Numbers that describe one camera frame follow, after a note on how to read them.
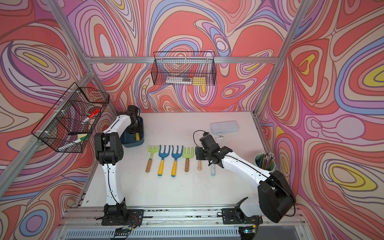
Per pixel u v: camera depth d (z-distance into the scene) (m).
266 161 0.76
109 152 0.61
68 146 0.72
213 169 0.89
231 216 0.73
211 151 0.64
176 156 0.95
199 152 0.75
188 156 0.96
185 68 0.84
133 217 0.72
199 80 0.91
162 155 0.96
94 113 0.77
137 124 0.91
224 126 1.09
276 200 0.41
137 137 1.01
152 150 0.98
